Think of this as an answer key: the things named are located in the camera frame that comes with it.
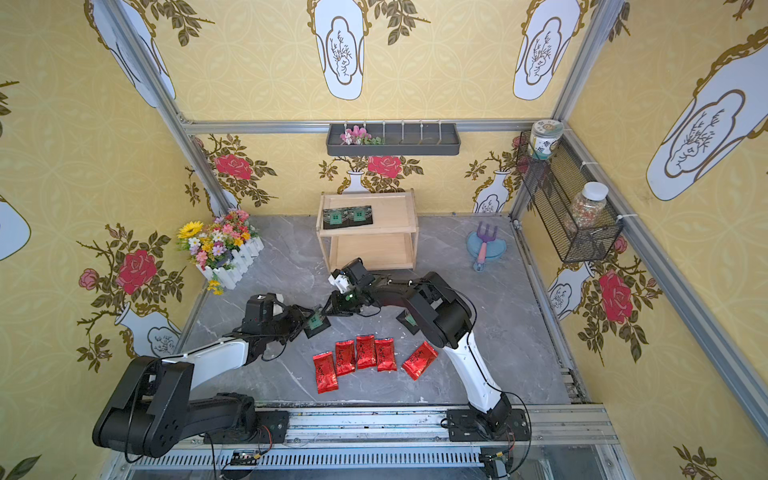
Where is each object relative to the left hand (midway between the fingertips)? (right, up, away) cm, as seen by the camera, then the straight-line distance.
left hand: (303, 314), depth 92 cm
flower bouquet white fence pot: (-24, +20, -1) cm, 31 cm away
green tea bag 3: (+18, +30, +1) cm, 35 cm away
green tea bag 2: (+10, +30, 0) cm, 31 cm away
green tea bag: (+4, -3, 0) cm, 5 cm away
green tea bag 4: (+32, -3, 0) cm, 32 cm away
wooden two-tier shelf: (+23, +27, -2) cm, 35 cm away
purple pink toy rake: (+63, +24, +21) cm, 70 cm away
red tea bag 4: (+25, -9, -8) cm, 28 cm away
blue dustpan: (+66, +20, +19) cm, 72 cm away
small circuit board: (-10, -31, -19) cm, 38 cm away
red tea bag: (+9, -13, -10) cm, 19 cm away
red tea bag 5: (+35, -11, -8) cm, 38 cm away
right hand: (+8, +2, +4) cm, 9 cm away
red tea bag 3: (+20, -9, -8) cm, 23 cm away
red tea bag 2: (+14, -10, -9) cm, 19 cm away
